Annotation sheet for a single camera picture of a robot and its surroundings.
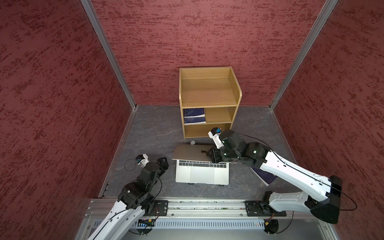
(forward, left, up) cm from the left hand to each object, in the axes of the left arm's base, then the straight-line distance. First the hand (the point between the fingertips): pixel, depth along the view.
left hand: (163, 165), depth 79 cm
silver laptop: (+2, -17, -3) cm, 17 cm away
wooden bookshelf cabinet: (+30, -25, +23) cm, 45 cm away
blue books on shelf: (+28, -16, +10) cm, 34 cm away
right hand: (0, -23, +12) cm, 26 cm away
